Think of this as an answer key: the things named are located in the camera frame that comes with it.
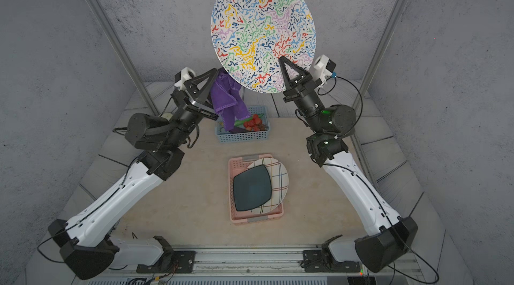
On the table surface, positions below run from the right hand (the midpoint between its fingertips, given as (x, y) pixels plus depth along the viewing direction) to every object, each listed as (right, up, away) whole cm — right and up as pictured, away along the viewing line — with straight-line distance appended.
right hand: (277, 62), depth 44 cm
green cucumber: (-15, -9, +73) cm, 75 cm away
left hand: (-12, -5, -3) cm, 13 cm away
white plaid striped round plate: (+4, -36, +41) cm, 54 cm away
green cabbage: (-59, -6, +74) cm, 95 cm away
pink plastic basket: (-16, -31, +52) cm, 63 cm away
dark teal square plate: (-8, -41, +49) cm, 64 cm away
